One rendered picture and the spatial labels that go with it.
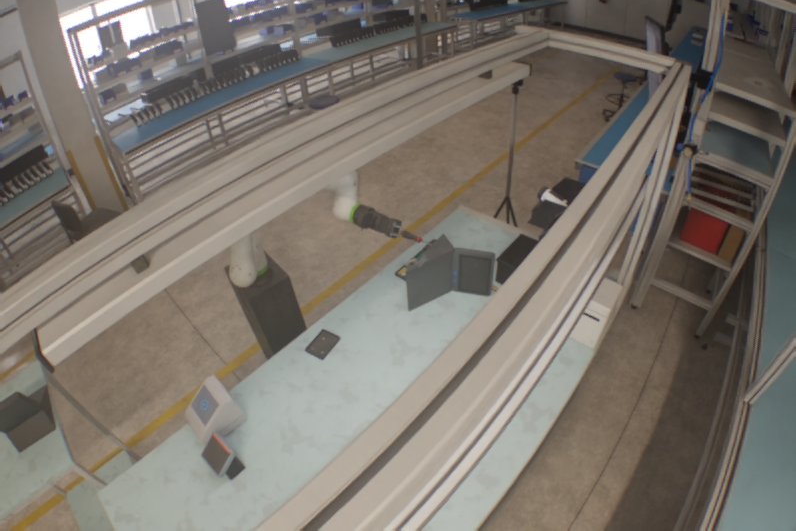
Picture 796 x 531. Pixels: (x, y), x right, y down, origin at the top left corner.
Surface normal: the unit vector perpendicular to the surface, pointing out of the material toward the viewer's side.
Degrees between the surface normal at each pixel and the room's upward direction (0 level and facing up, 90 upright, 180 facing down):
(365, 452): 0
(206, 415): 29
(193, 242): 0
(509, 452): 0
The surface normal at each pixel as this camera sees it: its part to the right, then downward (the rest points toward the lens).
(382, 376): -0.07, -0.79
